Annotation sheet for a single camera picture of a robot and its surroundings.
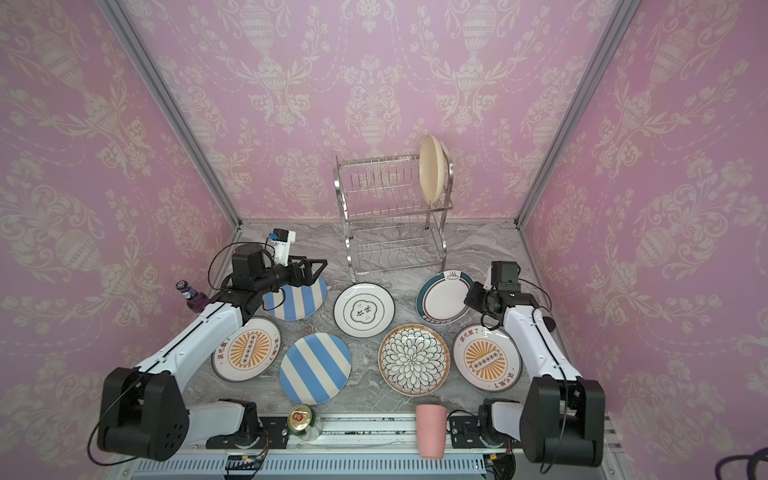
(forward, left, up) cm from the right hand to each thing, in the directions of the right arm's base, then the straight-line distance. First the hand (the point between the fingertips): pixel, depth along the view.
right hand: (472, 294), depth 87 cm
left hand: (+6, +44, +11) cm, 46 cm away
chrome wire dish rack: (+40, +23, -10) cm, 47 cm away
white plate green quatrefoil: (+2, +33, -10) cm, 34 cm away
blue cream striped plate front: (-15, +46, -11) cm, 50 cm away
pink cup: (-32, +16, -6) cm, 36 cm away
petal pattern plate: (-14, +18, -10) cm, 25 cm away
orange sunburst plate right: (-15, -3, -11) cm, 19 cm away
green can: (-31, +44, 0) cm, 54 cm away
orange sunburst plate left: (-10, +66, -10) cm, 68 cm away
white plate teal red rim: (+5, +8, -9) cm, 13 cm away
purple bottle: (0, +78, +4) cm, 79 cm away
